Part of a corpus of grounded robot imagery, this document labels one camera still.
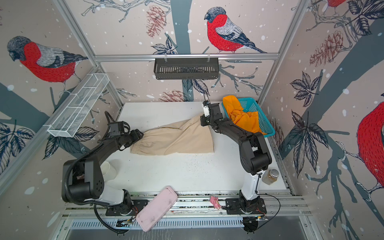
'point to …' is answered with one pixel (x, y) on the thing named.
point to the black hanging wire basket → (184, 68)
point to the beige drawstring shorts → (188, 136)
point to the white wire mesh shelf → (66, 123)
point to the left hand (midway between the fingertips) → (138, 135)
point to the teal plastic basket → (248, 104)
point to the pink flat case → (156, 209)
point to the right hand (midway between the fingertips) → (202, 118)
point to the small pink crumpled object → (215, 201)
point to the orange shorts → (249, 120)
